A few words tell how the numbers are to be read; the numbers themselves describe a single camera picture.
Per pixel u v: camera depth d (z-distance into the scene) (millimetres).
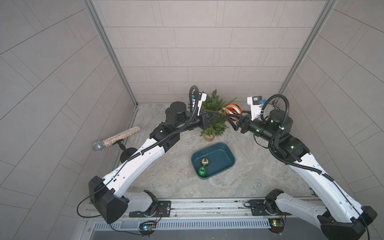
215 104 719
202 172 787
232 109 581
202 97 551
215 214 708
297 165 426
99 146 661
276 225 680
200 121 552
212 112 606
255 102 520
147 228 641
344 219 365
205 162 825
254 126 539
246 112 597
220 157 881
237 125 546
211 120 548
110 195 365
